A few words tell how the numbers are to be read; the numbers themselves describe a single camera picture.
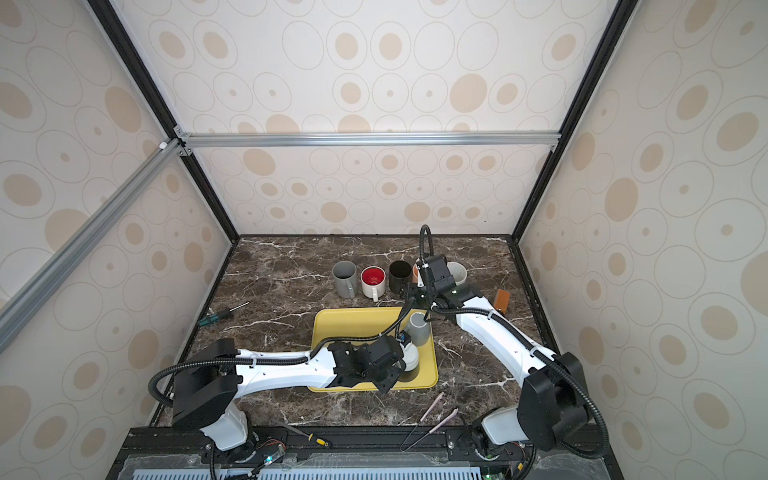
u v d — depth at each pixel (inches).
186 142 35.6
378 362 24.3
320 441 29.2
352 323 37.5
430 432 29.7
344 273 38.5
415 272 38.9
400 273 39.8
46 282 21.6
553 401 16.2
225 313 38.3
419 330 33.4
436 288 24.6
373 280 40.6
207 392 16.8
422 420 30.5
